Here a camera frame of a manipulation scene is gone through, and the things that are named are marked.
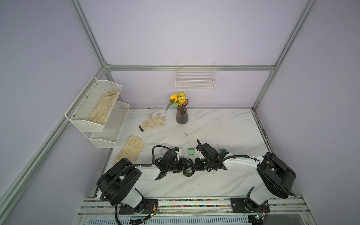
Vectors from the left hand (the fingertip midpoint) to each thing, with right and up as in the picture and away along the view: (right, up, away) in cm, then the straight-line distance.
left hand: (190, 167), depth 86 cm
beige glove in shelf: (-50, +33, -9) cm, 61 cm away
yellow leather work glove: (-40, +8, +10) cm, 42 cm away
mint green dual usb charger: (+1, +8, +7) cm, 11 cm away
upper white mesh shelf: (-56, +35, -9) cm, 67 cm away
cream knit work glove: (-25, +29, +25) cm, 46 cm away
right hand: (+3, -1, +1) cm, 3 cm away
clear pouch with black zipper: (0, -2, -2) cm, 3 cm away
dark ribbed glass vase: (-5, +33, +21) cm, 39 cm away
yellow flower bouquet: (-8, +43, +7) cm, 45 cm away
